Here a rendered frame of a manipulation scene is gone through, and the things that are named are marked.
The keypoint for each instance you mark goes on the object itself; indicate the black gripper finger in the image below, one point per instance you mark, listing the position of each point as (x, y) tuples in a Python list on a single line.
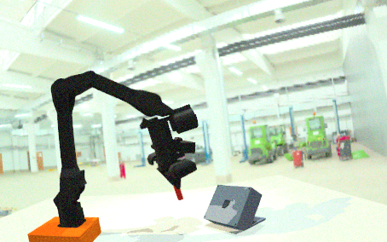
[(162, 172), (176, 183)]

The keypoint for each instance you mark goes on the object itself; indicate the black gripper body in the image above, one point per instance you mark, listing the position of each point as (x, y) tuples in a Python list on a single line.
[(165, 156)]

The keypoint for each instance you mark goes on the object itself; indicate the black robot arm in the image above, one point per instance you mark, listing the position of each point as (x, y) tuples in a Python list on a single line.
[(63, 92)]

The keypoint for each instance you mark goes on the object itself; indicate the grey sloped panel with hole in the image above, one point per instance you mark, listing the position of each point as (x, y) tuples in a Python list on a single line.
[(235, 207)]

